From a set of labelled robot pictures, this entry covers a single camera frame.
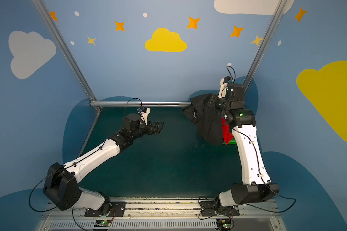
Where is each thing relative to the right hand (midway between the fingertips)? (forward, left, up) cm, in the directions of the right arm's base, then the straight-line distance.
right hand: (212, 94), depth 70 cm
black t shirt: (-5, 0, -13) cm, 14 cm away
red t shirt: (-4, -14, -28) cm, 32 cm away
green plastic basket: (-5, -19, -33) cm, 39 cm away
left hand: (-6, +27, -17) cm, 33 cm away
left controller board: (-52, +52, -41) cm, 84 cm away
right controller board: (-49, -9, -43) cm, 66 cm away
